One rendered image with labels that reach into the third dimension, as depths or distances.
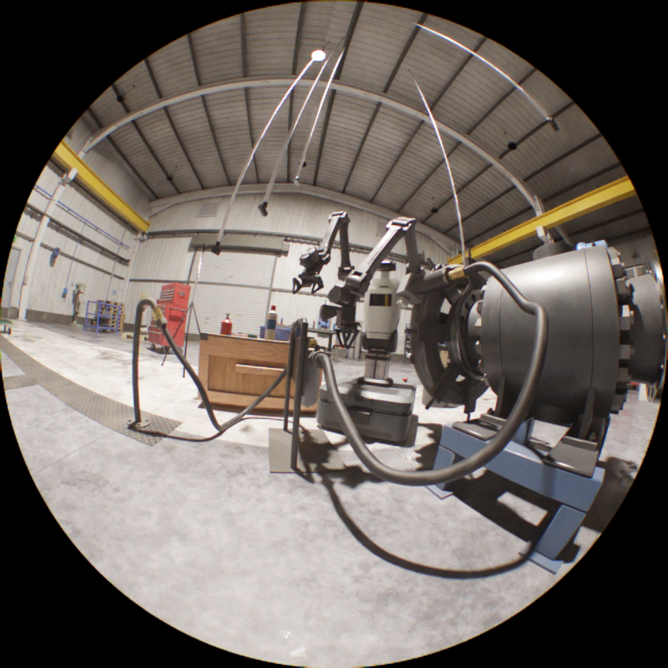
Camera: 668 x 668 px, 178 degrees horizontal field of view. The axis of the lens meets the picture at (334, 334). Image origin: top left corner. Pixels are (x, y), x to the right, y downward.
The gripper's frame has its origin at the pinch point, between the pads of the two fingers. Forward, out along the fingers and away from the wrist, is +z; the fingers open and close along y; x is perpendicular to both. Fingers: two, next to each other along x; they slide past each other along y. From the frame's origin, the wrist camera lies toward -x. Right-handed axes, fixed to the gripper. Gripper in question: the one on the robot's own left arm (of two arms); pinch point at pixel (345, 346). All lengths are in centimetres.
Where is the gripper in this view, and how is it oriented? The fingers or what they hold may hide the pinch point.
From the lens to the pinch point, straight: 80.2
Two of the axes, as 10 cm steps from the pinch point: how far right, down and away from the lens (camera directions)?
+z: -1.0, 9.9, -0.5
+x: 9.5, 1.1, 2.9
